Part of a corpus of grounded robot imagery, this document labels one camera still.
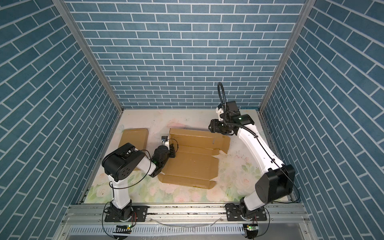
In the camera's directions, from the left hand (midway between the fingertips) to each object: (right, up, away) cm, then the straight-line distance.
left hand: (173, 144), depth 99 cm
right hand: (+24, +13, -18) cm, 33 cm away
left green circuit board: (-20, -37, -26) cm, 50 cm away
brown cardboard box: (-25, +5, +3) cm, 26 cm away
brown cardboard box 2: (+15, -11, -7) cm, 20 cm away
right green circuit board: (+44, -38, -25) cm, 63 cm away
